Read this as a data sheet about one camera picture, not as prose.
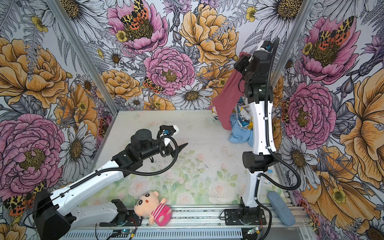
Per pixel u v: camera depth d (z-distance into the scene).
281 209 0.75
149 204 0.71
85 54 0.89
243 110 1.05
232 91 0.83
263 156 0.49
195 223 0.73
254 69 0.51
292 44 0.85
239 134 1.00
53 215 0.38
